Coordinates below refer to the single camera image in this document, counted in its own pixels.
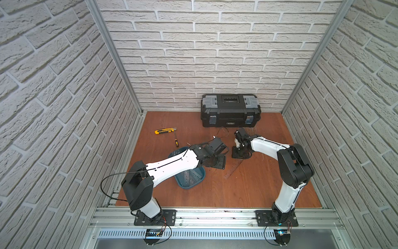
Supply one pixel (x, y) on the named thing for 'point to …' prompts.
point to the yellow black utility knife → (165, 130)
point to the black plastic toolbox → (230, 110)
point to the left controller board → (153, 236)
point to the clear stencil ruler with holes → (232, 168)
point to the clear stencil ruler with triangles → (188, 179)
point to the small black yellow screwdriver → (176, 140)
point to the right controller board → (282, 236)
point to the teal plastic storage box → (198, 173)
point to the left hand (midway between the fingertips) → (224, 161)
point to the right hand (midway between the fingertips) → (236, 155)
